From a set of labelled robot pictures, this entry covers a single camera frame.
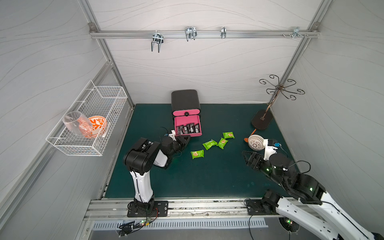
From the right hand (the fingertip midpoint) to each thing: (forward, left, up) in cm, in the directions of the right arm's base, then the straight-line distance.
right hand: (247, 153), depth 69 cm
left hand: (+17, +28, -14) cm, 36 cm away
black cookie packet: (+22, +36, -14) cm, 45 cm away
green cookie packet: (+24, +3, -22) cm, 33 cm away
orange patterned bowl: (+6, +69, +11) cm, 70 cm away
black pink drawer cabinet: (+31, +32, -5) cm, 45 cm away
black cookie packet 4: (+24, +25, -14) cm, 37 cm away
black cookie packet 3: (+22, +29, -12) cm, 38 cm away
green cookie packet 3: (+16, +17, -21) cm, 31 cm away
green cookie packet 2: (+18, +8, -22) cm, 30 cm away
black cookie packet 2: (+22, +32, -15) cm, 42 cm away
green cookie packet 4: (+9, +24, -21) cm, 33 cm away
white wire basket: (+23, +75, +9) cm, 79 cm away
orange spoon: (+20, -8, -21) cm, 30 cm away
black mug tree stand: (+39, -23, -21) cm, 50 cm away
